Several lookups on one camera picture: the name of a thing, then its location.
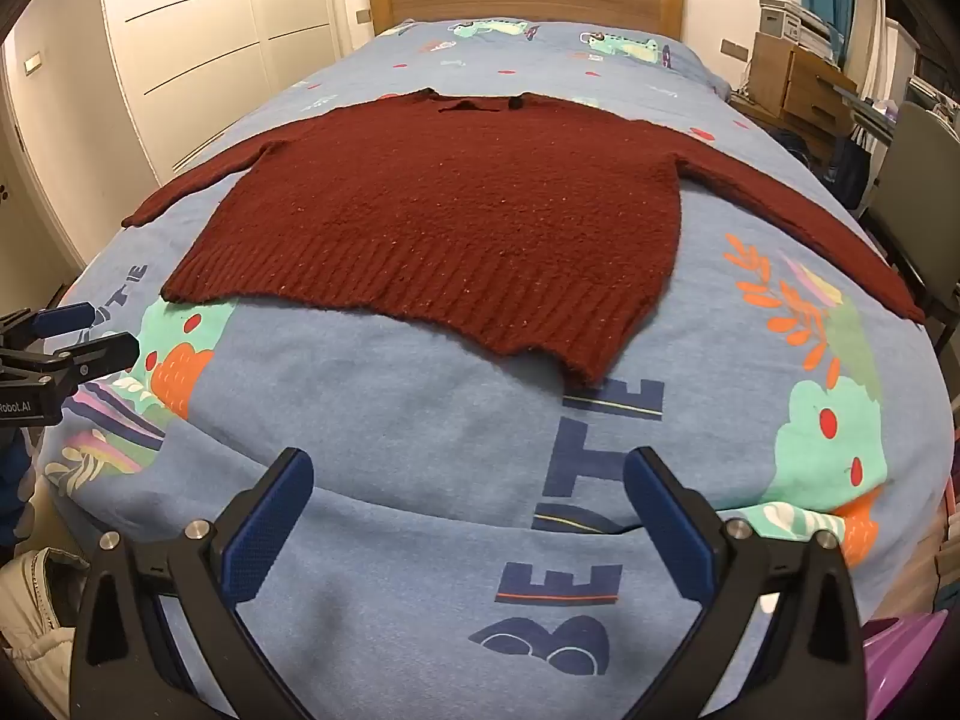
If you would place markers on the white storage box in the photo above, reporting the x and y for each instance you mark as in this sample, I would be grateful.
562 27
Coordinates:
787 19

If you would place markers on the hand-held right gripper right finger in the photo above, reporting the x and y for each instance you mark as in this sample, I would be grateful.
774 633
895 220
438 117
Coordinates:
667 532

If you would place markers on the blue printed blanket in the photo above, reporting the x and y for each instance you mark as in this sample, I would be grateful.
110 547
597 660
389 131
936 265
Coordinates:
420 435

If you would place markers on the dark red knitted sweater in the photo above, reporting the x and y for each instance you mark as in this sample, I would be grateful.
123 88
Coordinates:
450 225

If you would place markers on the purple plastic item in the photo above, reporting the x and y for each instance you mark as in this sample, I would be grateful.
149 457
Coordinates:
900 660

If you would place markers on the wooden nightstand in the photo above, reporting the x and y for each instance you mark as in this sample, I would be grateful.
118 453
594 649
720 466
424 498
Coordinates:
802 82

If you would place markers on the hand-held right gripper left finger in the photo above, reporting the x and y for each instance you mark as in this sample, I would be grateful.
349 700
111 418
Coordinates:
274 525

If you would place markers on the grey chair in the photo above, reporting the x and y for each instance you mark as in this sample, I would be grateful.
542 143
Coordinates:
919 165

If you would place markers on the white wardrobe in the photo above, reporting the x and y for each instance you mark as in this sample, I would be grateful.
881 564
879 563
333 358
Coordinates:
210 30

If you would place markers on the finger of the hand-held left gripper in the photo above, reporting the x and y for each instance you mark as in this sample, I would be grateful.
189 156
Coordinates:
105 356
64 317

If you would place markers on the white padded jacket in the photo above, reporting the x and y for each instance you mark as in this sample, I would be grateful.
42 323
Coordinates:
34 615

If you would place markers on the dark blue bag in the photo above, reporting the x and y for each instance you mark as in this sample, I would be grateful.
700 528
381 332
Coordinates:
847 169

